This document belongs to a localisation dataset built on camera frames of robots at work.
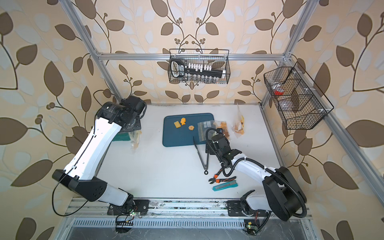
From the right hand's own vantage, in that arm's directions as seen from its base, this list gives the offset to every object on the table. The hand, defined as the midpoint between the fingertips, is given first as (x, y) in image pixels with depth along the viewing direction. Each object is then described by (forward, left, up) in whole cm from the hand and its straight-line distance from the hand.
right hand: (214, 144), depth 90 cm
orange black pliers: (-19, +1, -7) cm, 20 cm away
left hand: (-1, +43, +23) cm, 48 cm away
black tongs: (-12, +6, -6) cm, 15 cm away
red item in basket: (+17, -36, +24) cm, 47 cm away
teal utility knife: (-22, -8, -6) cm, 24 cm away
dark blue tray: (+16, +23, -7) cm, 29 cm away
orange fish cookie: (+23, +20, -5) cm, 31 cm away
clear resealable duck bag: (+11, -16, +4) cm, 20 cm away
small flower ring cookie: (+17, +14, -6) cm, 23 cm away
